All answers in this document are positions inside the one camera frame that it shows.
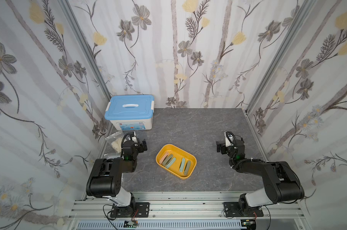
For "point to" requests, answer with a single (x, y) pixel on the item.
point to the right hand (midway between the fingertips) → (228, 138)
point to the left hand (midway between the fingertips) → (138, 138)
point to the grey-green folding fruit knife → (167, 159)
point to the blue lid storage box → (130, 112)
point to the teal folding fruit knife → (182, 165)
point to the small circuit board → (131, 224)
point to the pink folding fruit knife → (163, 157)
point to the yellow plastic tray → (179, 154)
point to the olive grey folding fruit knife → (187, 167)
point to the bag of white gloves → (115, 139)
